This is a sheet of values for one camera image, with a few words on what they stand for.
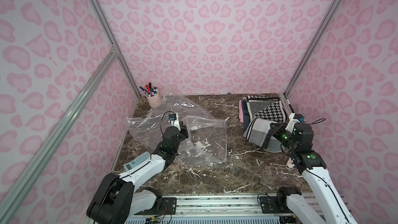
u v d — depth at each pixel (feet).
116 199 1.33
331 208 1.37
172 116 2.35
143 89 3.39
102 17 2.59
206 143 3.12
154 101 3.52
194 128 3.18
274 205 2.37
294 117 2.21
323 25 2.70
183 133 2.47
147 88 3.40
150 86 3.48
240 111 3.50
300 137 1.78
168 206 2.41
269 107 3.30
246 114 3.36
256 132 2.80
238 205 2.46
